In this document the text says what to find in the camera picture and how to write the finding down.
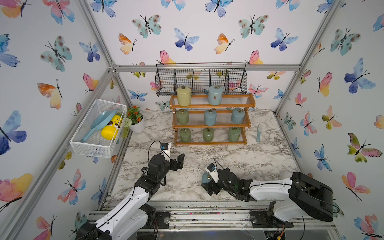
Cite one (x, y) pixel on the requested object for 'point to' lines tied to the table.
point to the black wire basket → (199, 77)
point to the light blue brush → (259, 131)
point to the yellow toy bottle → (109, 132)
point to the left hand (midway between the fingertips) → (178, 152)
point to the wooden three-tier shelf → (199, 104)
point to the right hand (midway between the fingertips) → (207, 178)
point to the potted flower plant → (134, 121)
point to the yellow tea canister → (184, 96)
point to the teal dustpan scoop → (103, 118)
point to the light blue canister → (215, 95)
